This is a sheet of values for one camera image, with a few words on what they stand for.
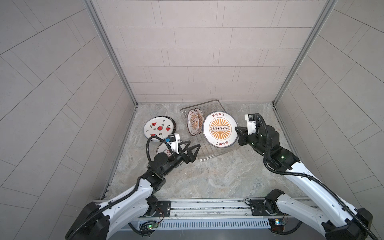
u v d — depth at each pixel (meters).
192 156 0.64
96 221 0.39
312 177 0.44
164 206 0.72
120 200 0.46
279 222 0.69
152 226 0.64
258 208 0.71
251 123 0.62
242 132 0.66
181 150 0.63
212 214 0.71
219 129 0.75
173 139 0.64
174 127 0.99
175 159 0.64
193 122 0.95
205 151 0.91
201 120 0.93
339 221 0.38
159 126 0.99
